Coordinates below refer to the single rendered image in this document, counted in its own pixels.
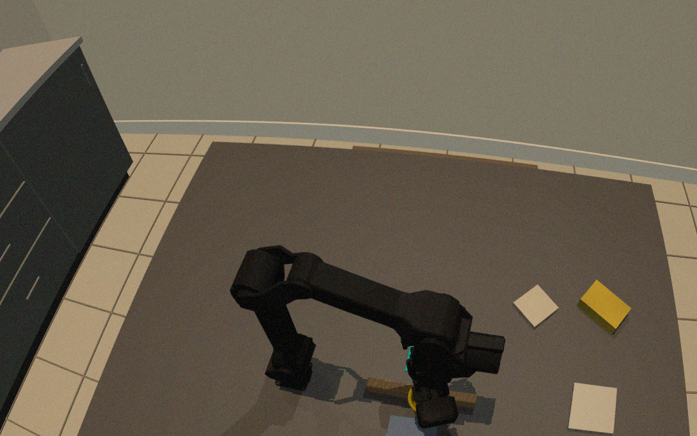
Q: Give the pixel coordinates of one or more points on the yellow rectangular block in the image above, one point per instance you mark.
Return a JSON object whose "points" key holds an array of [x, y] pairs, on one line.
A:
{"points": [[604, 307]]}

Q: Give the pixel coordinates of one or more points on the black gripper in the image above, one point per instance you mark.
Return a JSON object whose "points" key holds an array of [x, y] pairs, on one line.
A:
{"points": [[434, 407]]}

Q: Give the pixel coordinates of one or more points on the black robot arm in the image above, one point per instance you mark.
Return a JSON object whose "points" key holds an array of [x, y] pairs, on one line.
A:
{"points": [[436, 324]]}

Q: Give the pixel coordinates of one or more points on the orange wooden bar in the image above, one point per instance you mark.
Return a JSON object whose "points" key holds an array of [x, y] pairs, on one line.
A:
{"points": [[377, 385]]}

